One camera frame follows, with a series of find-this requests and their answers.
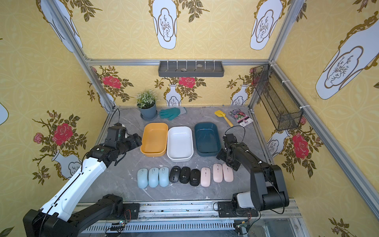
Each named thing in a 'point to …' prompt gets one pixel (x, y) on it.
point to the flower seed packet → (243, 120)
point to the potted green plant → (146, 102)
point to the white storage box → (179, 143)
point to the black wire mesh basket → (277, 98)
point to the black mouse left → (174, 175)
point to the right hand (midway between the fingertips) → (225, 161)
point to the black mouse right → (195, 177)
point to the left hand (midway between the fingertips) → (138, 139)
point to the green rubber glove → (171, 113)
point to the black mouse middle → (185, 174)
